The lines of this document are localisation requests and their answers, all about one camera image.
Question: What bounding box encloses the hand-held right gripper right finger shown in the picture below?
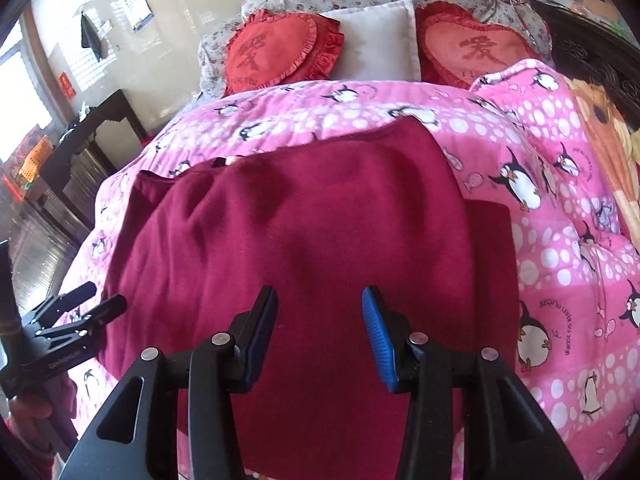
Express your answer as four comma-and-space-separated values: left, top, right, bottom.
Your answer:
361, 286, 583, 480

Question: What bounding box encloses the orange crate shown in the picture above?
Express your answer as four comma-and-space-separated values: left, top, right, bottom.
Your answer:
15, 135, 55, 183

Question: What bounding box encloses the person's left hand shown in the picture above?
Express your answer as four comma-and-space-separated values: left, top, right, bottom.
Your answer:
7, 394, 55, 438

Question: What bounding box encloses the red heart-shaped cushion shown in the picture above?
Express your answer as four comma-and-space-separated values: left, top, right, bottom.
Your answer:
414, 1, 543, 88
222, 11, 346, 96

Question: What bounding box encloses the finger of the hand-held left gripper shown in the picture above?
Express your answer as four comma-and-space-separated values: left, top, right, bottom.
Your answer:
47, 281, 98, 311
70, 294, 128, 333

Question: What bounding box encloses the dark carved wooden headboard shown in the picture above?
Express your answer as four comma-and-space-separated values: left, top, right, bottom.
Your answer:
527, 0, 640, 111

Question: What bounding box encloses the white pillow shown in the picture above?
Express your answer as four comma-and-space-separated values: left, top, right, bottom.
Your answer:
320, 0, 423, 83

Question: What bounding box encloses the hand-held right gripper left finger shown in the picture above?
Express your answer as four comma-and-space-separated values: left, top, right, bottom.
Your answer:
59, 285, 279, 480

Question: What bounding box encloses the dark wooden desk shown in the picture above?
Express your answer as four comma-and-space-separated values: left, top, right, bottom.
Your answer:
37, 89, 148, 231

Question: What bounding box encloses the maroon sweater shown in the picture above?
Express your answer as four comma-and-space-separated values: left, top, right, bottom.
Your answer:
100, 116, 518, 480

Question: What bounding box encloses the orange bear print blanket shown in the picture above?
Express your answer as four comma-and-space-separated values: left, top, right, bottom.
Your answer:
570, 77, 640, 256

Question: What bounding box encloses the pink penguin print blanket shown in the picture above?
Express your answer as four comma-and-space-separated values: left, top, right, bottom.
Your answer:
60, 57, 640, 480

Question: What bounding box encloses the black hanging cloth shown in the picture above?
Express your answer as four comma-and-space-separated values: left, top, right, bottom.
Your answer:
80, 11, 102, 59

